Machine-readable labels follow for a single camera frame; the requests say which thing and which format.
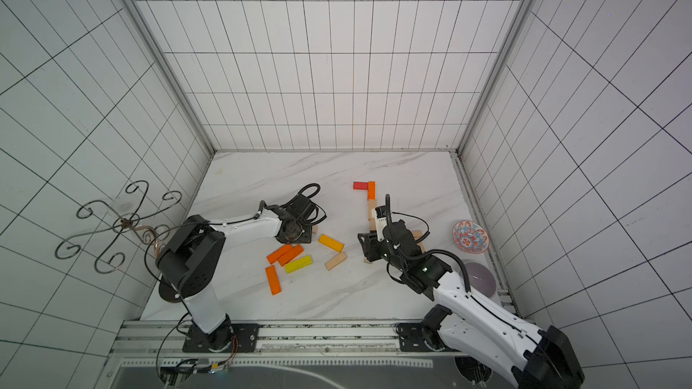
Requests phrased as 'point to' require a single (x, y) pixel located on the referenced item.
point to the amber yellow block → (331, 243)
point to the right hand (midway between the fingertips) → (365, 228)
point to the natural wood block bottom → (366, 260)
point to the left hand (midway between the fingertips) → (298, 239)
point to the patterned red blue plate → (470, 237)
